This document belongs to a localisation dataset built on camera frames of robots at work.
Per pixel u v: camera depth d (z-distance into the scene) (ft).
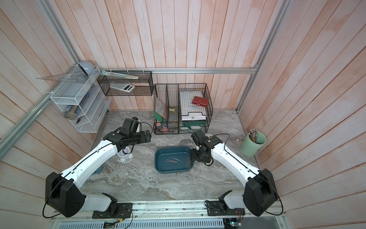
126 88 3.21
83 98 2.49
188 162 2.96
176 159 3.02
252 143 2.75
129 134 2.01
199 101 3.13
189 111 3.03
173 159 3.03
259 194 1.34
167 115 3.75
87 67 2.73
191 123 3.22
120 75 2.99
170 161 2.99
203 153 1.93
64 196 1.31
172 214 2.40
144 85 3.50
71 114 2.50
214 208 2.40
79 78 2.83
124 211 2.41
